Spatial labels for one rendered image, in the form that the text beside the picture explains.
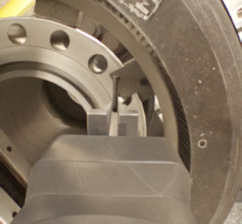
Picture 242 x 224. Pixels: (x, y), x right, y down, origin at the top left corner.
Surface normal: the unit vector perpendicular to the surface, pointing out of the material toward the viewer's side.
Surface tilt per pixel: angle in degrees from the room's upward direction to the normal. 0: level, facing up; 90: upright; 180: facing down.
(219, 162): 90
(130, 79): 90
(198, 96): 90
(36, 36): 90
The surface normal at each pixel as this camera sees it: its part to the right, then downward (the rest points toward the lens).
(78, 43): 0.00, 0.28
